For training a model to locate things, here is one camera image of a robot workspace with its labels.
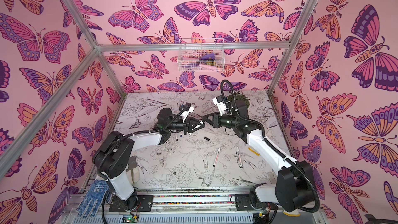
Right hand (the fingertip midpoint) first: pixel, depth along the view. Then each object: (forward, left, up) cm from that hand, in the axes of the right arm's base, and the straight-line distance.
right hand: (204, 117), depth 76 cm
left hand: (-3, 0, -2) cm, 4 cm away
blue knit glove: (-34, +55, -23) cm, 69 cm away
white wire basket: (+42, +2, +9) cm, 43 cm away
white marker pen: (+4, +15, -24) cm, 29 cm away
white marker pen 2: (-10, -7, -24) cm, 27 cm away
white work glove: (-36, -41, -24) cm, 60 cm away
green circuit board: (-39, +35, -27) cm, 59 cm away
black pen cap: (+2, -1, -24) cm, 24 cm away
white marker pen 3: (-11, -20, -25) cm, 33 cm away
